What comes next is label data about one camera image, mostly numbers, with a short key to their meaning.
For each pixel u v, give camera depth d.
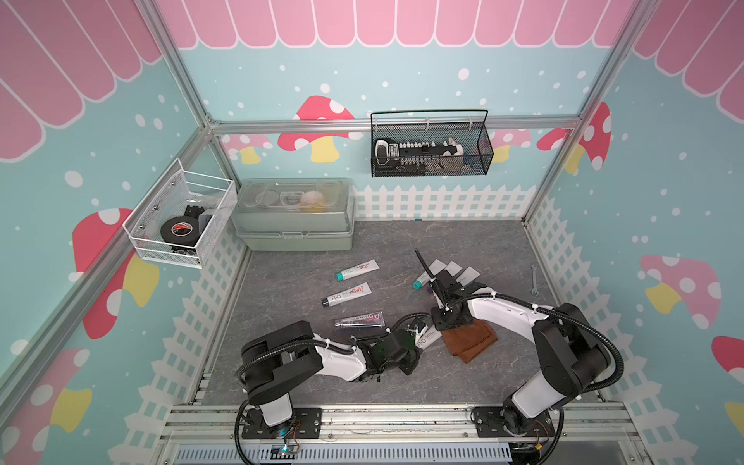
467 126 0.90
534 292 1.00
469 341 0.86
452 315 0.68
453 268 1.06
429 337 0.87
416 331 0.74
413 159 0.87
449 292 0.71
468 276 1.03
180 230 0.71
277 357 0.49
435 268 1.06
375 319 0.92
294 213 1.05
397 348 0.66
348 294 0.97
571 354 0.45
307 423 0.73
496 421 0.74
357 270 1.03
